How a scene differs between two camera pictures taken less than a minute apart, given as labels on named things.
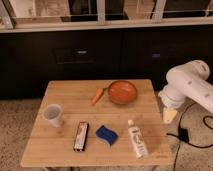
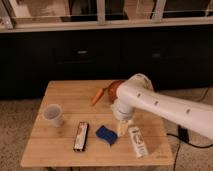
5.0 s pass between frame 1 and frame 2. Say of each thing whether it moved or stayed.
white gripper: moved
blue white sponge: stayed
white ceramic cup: stayed
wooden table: stayed
